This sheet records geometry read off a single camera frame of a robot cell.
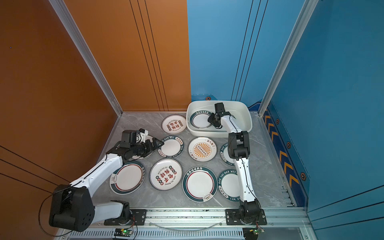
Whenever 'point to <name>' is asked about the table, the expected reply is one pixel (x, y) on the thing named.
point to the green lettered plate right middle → (225, 156)
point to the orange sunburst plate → (202, 149)
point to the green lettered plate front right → (228, 185)
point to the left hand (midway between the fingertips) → (159, 144)
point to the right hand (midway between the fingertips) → (208, 120)
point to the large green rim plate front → (200, 184)
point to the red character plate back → (174, 124)
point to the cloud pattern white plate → (134, 157)
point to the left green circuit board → (123, 232)
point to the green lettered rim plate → (173, 147)
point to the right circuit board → (251, 233)
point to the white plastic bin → (240, 110)
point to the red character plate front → (166, 174)
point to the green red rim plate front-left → (128, 178)
